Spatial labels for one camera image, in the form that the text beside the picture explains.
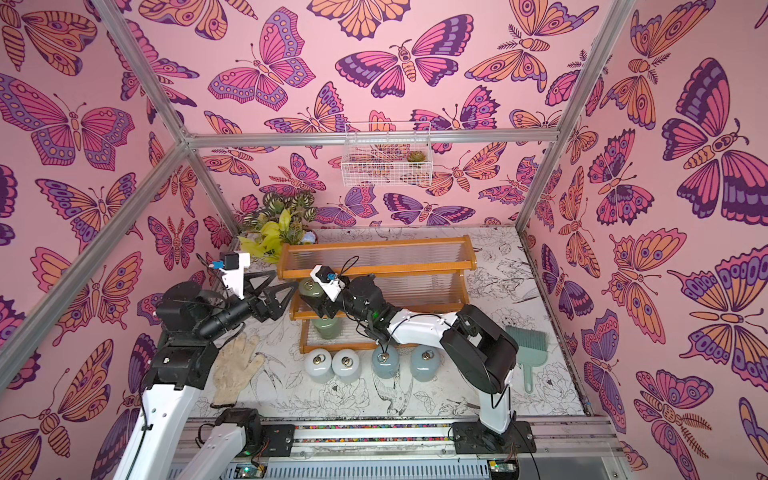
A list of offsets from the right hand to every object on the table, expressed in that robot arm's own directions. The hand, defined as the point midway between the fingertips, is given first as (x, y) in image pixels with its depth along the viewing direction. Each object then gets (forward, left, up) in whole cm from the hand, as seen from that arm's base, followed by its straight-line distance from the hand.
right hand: (314, 278), depth 79 cm
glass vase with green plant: (+17, +12, +5) cm, 21 cm away
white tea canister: (-18, -1, -14) cm, 23 cm away
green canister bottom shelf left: (-8, -2, -13) cm, 16 cm away
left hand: (-7, +2, +11) cm, 13 cm away
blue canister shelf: (-16, -19, -15) cm, 29 cm away
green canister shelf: (-4, 0, 0) cm, 4 cm away
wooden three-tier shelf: (-2, -27, +5) cm, 27 cm away
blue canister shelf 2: (-17, -30, -14) cm, 37 cm away
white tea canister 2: (-18, -9, -14) cm, 24 cm away
